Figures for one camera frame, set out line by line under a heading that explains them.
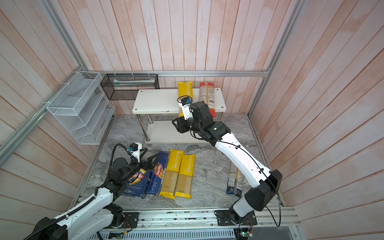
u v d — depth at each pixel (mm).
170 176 859
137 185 779
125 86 1036
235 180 840
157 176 851
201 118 518
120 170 604
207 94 786
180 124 602
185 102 601
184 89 849
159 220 749
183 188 815
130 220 753
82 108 723
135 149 671
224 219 732
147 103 831
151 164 710
